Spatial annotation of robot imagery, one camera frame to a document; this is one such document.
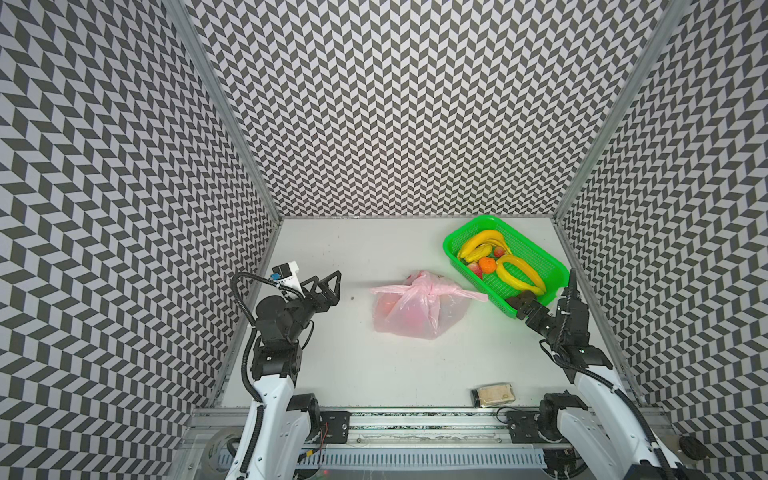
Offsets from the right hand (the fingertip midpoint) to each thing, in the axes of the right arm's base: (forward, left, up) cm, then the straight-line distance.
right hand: (531, 315), depth 85 cm
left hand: (+4, +55, +16) cm, 58 cm away
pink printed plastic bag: (0, +30, +8) cm, 31 cm away
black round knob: (-32, -28, -3) cm, 42 cm away
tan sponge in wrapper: (-19, +14, -4) cm, 24 cm away
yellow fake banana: (+12, -9, -6) cm, 16 cm away
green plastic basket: (+15, -12, -1) cm, 20 cm away
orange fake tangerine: (+20, +8, -2) cm, 21 cm away
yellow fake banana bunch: (+26, +10, 0) cm, 28 cm away
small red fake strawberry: (+26, +2, -4) cm, 27 cm away
